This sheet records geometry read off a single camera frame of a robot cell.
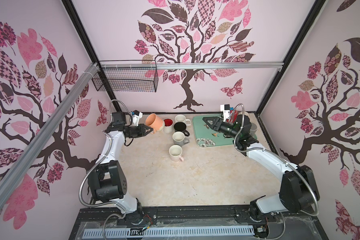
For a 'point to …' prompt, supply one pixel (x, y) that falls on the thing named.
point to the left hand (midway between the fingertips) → (151, 130)
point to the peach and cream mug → (155, 122)
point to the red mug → (234, 116)
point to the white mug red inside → (168, 127)
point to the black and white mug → (181, 126)
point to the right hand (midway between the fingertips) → (205, 118)
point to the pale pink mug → (175, 152)
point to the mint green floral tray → (205, 136)
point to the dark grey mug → (254, 127)
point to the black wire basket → (128, 75)
